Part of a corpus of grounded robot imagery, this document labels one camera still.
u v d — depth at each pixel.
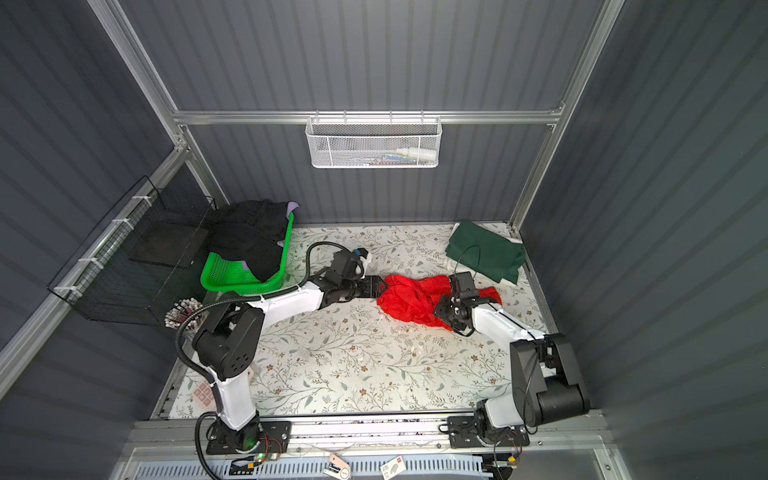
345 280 0.75
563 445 0.72
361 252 0.86
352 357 0.87
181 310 0.79
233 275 1.06
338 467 0.68
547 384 0.43
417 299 0.92
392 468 0.68
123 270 0.71
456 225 1.14
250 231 1.06
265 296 0.55
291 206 1.12
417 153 0.86
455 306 0.68
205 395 0.79
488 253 1.05
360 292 0.83
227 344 0.50
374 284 0.83
